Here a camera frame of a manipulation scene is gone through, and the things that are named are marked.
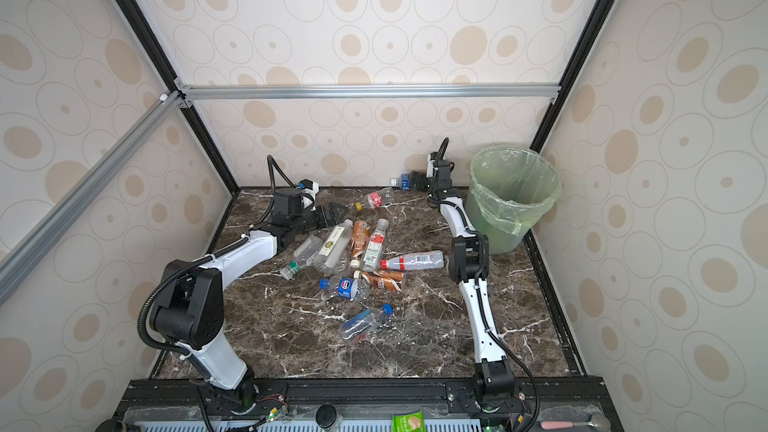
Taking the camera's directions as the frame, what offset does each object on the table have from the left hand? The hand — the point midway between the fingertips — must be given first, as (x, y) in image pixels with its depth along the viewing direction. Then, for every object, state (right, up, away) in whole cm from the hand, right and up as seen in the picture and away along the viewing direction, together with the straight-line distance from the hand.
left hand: (344, 205), depth 88 cm
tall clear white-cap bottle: (-3, -14, +3) cm, 14 cm away
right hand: (+25, +14, +27) cm, 39 cm away
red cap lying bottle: (+22, -18, +6) cm, 29 cm away
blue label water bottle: (+20, +10, +28) cm, 36 cm away
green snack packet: (+18, -51, -20) cm, 57 cm away
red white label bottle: (+9, -12, +9) cm, 17 cm away
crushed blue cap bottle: (+6, -34, -4) cm, 34 cm away
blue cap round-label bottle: (+2, -24, -1) cm, 25 cm away
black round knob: (0, -45, -26) cm, 52 cm away
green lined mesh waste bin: (+54, +7, +12) cm, 55 cm away
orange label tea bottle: (+4, -11, +11) cm, 16 cm away
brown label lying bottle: (+13, -22, +1) cm, 26 cm away
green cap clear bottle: (-15, -14, +9) cm, 22 cm away
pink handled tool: (+64, -53, -17) cm, 85 cm away
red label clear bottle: (+9, +3, +21) cm, 23 cm away
